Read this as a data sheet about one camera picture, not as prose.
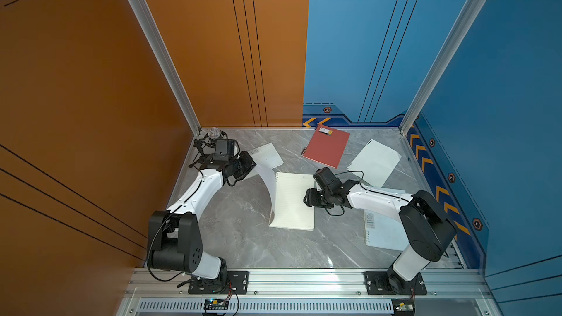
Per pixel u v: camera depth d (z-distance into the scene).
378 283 0.73
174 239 0.43
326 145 1.13
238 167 0.74
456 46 0.85
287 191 1.02
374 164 1.05
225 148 0.68
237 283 0.74
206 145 0.90
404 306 0.71
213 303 0.71
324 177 0.71
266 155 1.09
